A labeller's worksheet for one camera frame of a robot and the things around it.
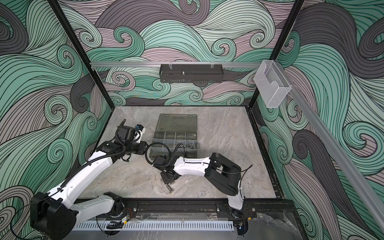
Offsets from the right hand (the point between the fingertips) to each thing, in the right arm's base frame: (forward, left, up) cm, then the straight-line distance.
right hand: (168, 178), depth 84 cm
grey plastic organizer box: (+27, -2, +5) cm, 28 cm away
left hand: (+13, +12, +15) cm, 24 cm away
